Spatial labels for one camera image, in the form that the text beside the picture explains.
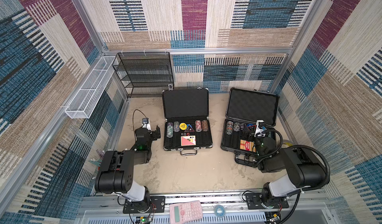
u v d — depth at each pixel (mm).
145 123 794
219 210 719
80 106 701
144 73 1085
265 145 685
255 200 734
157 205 731
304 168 454
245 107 1012
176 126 975
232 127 969
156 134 854
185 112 1003
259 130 756
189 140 929
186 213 700
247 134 814
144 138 713
